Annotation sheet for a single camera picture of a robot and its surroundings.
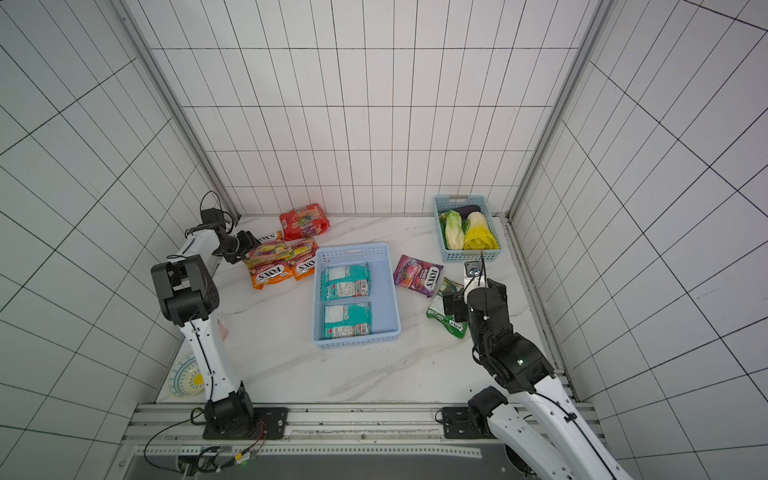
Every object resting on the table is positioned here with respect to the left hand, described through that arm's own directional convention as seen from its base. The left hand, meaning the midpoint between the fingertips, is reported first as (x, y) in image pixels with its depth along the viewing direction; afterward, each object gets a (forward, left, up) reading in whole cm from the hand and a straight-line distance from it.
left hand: (254, 249), depth 105 cm
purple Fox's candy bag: (-9, -58, -1) cm, 59 cm away
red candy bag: (+12, -16, +2) cm, 20 cm away
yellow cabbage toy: (+2, -80, +7) cm, 80 cm away
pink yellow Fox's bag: (-2, -5, 0) cm, 6 cm away
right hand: (-26, -66, +21) cm, 74 cm away
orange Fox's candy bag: (-2, -17, -1) cm, 17 cm away
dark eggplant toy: (+18, -78, +3) cm, 80 cm away
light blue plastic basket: (-26, -48, -4) cm, 55 cm away
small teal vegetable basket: (+23, -71, +2) cm, 75 cm away
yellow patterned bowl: (-43, +7, -2) cm, 43 cm away
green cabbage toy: (+4, -72, +4) cm, 73 cm away
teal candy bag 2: (-26, -36, -2) cm, 44 cm away
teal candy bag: (-12, -34, -1) cm, 36 cm away
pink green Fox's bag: (-9, -8, -1) cm, 12 cm away
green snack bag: (-22, -64, -2) cm, 67 cm away
